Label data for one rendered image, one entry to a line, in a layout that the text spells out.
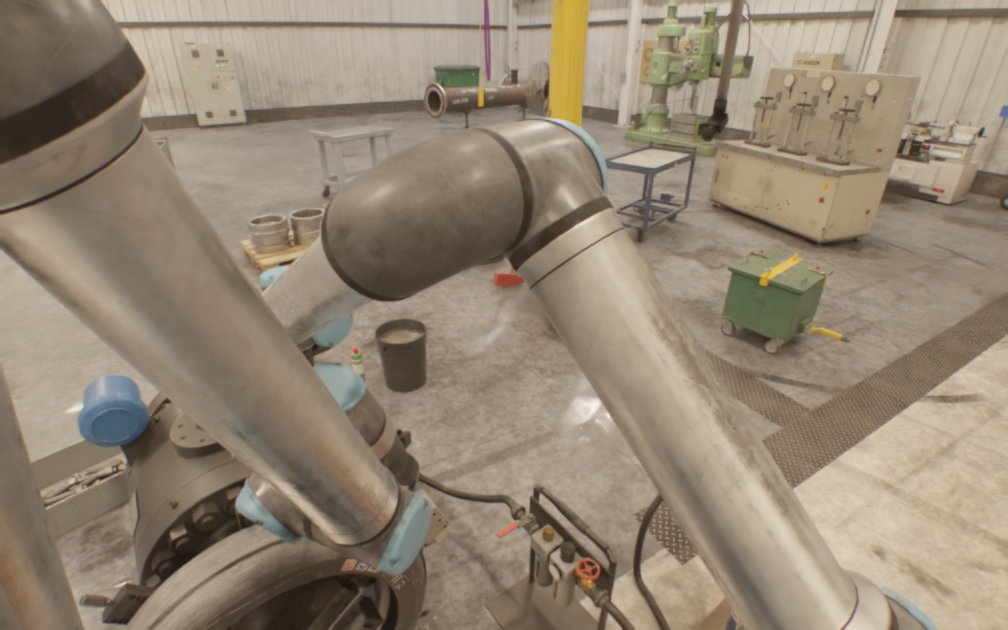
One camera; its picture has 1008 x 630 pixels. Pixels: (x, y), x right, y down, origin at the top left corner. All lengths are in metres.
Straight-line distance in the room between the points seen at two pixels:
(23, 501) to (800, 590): 0.60
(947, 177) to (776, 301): 6.16
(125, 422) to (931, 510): 3.31
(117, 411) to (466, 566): 1.39
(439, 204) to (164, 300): 0.20
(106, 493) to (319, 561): 1.87
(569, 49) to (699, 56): 7.50
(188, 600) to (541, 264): 1.02
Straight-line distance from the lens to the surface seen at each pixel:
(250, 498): 0.67
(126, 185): 0.29
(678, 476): 0.49
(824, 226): 6.34
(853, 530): 2.88
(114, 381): 1.87
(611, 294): 0.45
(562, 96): 4.23
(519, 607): 2.20
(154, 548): 1.62
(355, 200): 0.43
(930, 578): 2.87
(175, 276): 0.30
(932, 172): 9.73
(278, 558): 1.24
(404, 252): 0.41
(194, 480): 1.61
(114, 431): 1.80
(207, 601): 1.25
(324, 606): 1.37
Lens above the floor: 1.89
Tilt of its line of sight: 28 degrees down
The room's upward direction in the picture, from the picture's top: straight up
